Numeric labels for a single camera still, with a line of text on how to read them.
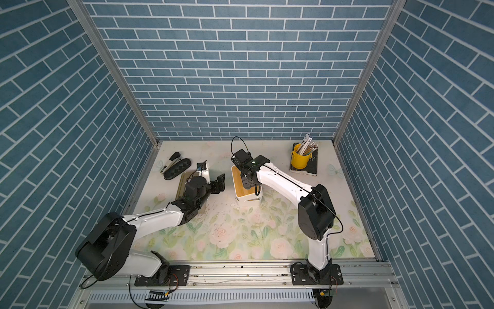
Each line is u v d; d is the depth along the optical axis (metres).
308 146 0.97
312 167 1.07
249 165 0.62
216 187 0.77
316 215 0.48
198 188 0.66
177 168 1.04
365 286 0.73
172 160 1.05
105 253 0.43
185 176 0.93
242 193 0.82
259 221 0.89
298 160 1.02
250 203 0.89
